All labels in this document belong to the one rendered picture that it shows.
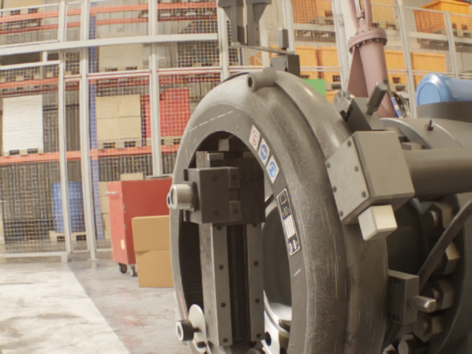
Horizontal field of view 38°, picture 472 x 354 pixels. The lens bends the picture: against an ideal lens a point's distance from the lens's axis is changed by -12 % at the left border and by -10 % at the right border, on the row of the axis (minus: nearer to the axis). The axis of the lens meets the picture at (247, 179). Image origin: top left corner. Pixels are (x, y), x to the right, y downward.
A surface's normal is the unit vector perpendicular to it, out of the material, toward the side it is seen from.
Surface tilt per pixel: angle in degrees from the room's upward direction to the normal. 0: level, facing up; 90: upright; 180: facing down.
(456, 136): 35
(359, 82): 83
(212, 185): 94
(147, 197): 90
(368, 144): 68
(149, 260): 90
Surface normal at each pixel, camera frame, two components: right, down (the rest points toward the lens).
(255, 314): 0.41, 0.03
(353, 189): -0.91, 0.06
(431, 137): 0.18, -0.84
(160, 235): 0.04, -0.01
